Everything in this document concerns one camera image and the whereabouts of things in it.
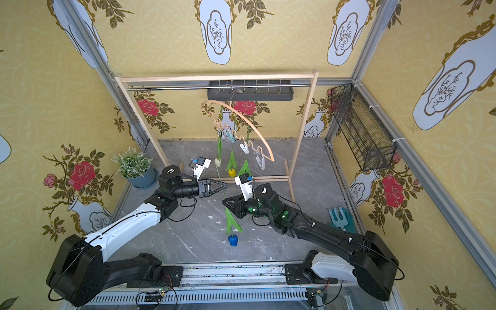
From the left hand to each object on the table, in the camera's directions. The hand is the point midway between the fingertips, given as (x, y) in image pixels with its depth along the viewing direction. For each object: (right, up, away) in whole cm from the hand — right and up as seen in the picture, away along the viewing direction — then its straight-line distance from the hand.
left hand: (228, 188), depth 71 cm
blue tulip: (+1, -12, -1) cm, 12 cm away
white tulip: (-7, +10, +19) cm, 23 cm away
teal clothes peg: (-4, +24, +49) cm, 54 cm away
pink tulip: (+6, +6, +10) cm, 14 cm away
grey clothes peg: (+12, +9, -1) cm, 15 cm away
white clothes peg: (+6, +15, +4) cm, 17 cm away
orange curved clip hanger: (-13, +35, +53) cm, 64 cm away
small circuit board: (-26, -41, +1) cm, 49 cm away
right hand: (-1, -7, -1) cm, 7 cm away
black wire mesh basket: (+60, +17, +12) cm, 64 cm away
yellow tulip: (0, +8, +18) cm, 20 cm away
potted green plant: (-45, +7, +18) cm, 49 cm away
